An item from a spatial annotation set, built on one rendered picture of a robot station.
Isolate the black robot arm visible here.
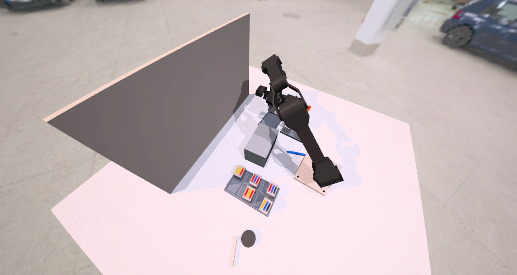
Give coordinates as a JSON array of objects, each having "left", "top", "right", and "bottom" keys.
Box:
[{"left": 261, "top": 54, "right": 344, "bottom": 188}]

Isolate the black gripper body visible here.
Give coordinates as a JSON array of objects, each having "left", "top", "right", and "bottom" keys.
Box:
[{"left": 255, "top": 85, "right": 295, "bottom": 103}]

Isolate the grey flat wall panel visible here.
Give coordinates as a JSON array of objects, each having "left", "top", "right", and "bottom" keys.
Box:
[{"left": 43, "top": 13, "right": 250, "bottom": 194}]

